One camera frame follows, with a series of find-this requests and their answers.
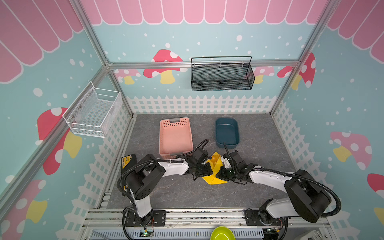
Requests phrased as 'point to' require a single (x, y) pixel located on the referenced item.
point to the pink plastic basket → (175, 137)
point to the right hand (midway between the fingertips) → (214, 175)
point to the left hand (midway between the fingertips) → (212, 175)
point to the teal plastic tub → (227, 131)
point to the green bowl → (222, 233)
